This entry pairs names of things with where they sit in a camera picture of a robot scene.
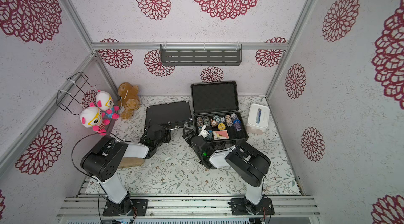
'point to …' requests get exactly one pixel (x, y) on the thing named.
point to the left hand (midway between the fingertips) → (173, 124)
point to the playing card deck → (220, 134)
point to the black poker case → (173, 114)
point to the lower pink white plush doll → (92, 116)
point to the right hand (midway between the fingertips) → (184, 130)
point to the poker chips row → (220, 122)
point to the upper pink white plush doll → (104, 102)
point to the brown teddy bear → (129, 99)
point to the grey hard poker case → (215, 105)
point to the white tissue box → (258, 119)
